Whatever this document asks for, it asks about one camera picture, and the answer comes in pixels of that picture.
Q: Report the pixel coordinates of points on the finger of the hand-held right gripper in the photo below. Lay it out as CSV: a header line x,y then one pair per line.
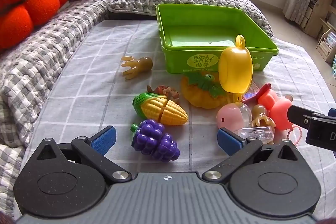
x,y
299,116

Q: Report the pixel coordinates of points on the clear plastic case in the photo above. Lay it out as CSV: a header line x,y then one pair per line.
x,y
257,133

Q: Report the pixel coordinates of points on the orange plush cushion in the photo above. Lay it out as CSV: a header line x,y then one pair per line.
x,y
21,16

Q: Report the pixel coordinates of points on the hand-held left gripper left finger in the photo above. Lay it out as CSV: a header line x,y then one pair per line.
x,y
105,138

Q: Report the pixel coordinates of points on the pink clear capsule ball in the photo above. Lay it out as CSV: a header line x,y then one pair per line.
x,y
228,116

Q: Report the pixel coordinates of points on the yellow toy corn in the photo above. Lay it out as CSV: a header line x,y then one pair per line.
x,y
157,108

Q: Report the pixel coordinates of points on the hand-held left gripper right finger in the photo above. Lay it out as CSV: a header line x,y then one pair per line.
x,y
228,141

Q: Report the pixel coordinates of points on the brown toy crab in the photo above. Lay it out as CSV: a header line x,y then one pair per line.
x,y
170,92

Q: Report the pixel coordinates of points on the pink toy pig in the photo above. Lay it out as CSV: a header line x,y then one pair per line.
x,y
275,108

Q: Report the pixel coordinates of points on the grey gingham blanket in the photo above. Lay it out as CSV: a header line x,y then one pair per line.
x,y
39,56

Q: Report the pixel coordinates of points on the red toy piece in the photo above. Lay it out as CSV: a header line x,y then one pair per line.
x,y
263,88

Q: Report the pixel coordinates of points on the orange toy pumpkin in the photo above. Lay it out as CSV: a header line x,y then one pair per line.
x,y
199,98

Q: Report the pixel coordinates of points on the purple toy grapes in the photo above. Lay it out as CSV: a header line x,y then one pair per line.
x,y
152,140

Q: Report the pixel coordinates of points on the grey checked bed sheet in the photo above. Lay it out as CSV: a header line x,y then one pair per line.
x,y
92,82

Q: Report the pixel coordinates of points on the green plastic box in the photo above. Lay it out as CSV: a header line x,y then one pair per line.
x,y
199,19

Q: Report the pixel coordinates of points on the wooden shelf desk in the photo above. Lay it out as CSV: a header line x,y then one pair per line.
x,y
320,8

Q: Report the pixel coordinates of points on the tan toy octopus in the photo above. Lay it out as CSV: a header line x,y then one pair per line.
x,y
143,64
258,111

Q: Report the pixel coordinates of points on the yellow toy pot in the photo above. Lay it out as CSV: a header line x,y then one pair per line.
x,y
233,69

